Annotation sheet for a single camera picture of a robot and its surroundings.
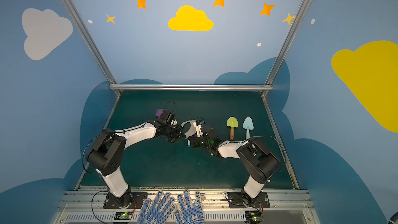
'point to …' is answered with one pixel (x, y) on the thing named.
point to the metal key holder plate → (193, 129)
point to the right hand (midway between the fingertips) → (189, 136)
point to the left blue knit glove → (157, 215)
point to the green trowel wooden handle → (232, 122)
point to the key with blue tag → (188, 143)
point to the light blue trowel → (248, 125)
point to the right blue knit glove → (187, 213)
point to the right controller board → (253, 216)
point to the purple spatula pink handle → (159, 112)
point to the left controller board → (123, 215)
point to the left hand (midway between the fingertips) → (189, 136)
